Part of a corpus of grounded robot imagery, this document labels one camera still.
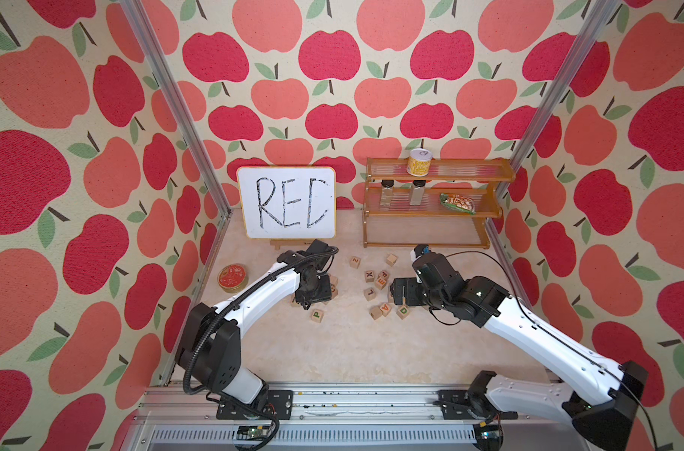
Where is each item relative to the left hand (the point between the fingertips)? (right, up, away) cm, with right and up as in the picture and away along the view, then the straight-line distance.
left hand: (327, 302), depth 83 cm
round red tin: (-33, +6, +12) cm, 36 cm away
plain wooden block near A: (+15, -5, +7) cm, 18 cm away
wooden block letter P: (-4, -5, +5) cm, 8 cm away
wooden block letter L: (+14, +1, +10) cm, 17 cm away
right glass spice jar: (+31, +36, +14) cm, 50 cm away
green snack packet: (+45, +32, +12) cm, 56 cm away
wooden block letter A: (+19, -4, +7) cm, 20 cm away
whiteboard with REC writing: (-15, +32, +15) cm, 39 cm away
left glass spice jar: (+20, +36, +14) cm, 43 cm away
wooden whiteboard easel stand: (-15, +18, +24) cm, 33 cm away
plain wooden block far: (+23, +11, +20) cm, 32 cm away
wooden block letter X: (+14, +6, +15) cm, 22 cm away
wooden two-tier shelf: (+44, +41, +33) cm, 68 cm away
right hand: (+22, +5, -9) cm, 24 cm away
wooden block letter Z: (+9, +11, +18) cm, 23 cm away
